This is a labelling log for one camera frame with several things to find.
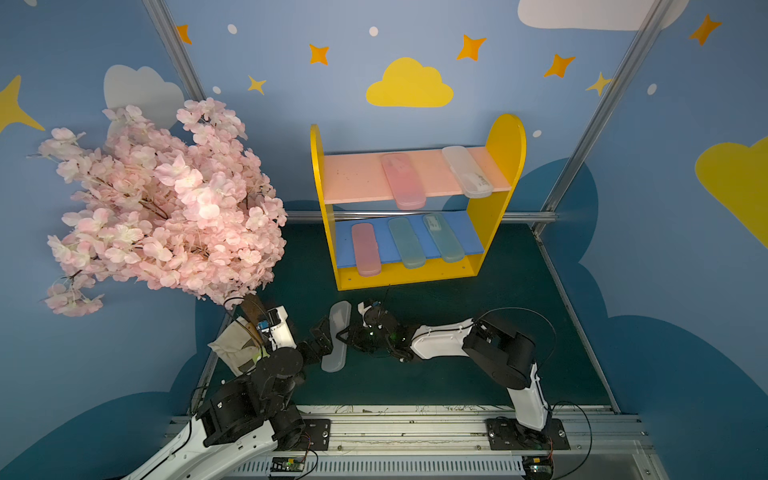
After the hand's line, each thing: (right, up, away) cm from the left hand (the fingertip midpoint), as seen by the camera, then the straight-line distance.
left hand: (314, 321), depth 69 cm
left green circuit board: (-7, -36, +3) cm, 37 cm away
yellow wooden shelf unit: (+26, +31, +45) cm, 61 cm away
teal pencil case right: (+36, +20, +28) cm, 50 cm away
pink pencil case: (+11, +16, +25) cm, 31 cm away
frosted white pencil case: (+3, -4, +21) cm, 22 cm away
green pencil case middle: (+24, +19, +27) cm, 41 cm away
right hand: (+3, -8, +16) cm, 18 cm away
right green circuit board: (+55, -37, +4) cm, 67 cm away
